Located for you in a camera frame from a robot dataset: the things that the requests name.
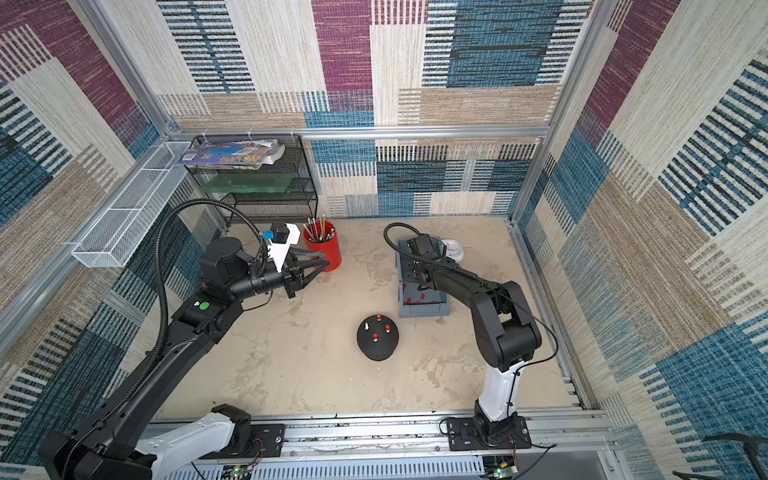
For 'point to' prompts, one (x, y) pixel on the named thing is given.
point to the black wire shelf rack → (299, 206)
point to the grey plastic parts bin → (414, 302)
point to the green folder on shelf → (251, 183)
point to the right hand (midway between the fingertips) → (418, 274)
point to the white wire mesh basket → (112, 242)
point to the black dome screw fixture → (377, 349)
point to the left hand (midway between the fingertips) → (325, 259)
